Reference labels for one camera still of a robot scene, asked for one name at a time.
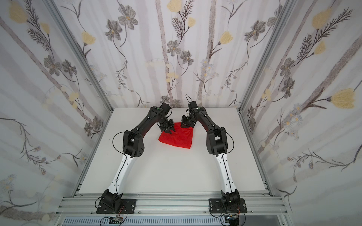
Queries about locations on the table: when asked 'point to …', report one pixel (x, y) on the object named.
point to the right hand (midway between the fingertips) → (184, 120)
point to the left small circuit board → (116, 220)
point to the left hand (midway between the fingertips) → (177, 129)
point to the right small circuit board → (233, 220)
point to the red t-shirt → (182, 136)
